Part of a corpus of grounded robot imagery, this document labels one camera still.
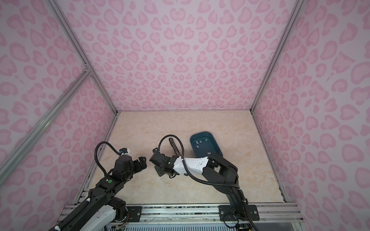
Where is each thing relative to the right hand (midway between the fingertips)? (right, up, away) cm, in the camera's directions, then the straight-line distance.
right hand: (161, 165), depth 87 cm
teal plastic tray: (+26, +11, +14) cm, 31 cm away
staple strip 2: (+29, +14, +14) cm, 35 cm away
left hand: (-11, +5, -4) cm, 13 cm away
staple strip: (+22, +12, +14) cm, 29 cm away
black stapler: (+7, +10, +9) cm, 15 cm away
